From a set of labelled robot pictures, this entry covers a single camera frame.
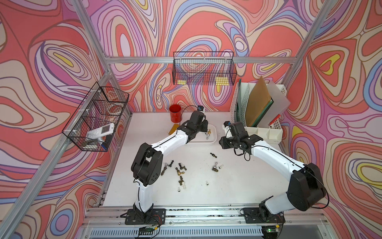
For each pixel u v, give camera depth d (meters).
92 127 0.73
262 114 0.91
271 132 1.01
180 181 0.84
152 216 0.73
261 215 0.68
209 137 1.05
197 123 0.70
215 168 0.89
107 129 0.68
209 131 1.05
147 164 0.52
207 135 1.05
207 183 0.84
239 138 0.65
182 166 0.91
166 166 0.90
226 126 0.78
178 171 0.88
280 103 0.87
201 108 0.79
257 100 1.01
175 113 1.07
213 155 0.96
